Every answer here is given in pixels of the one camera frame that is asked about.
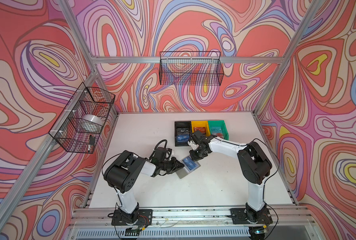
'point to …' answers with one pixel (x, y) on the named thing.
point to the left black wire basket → (80, 125)
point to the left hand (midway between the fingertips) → (185, 165)
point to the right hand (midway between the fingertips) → (195, 160)
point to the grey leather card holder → (185, 171)
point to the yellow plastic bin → (202, 126)
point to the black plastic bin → (182, 129)
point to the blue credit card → (189, 162)
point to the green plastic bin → (218, 128)
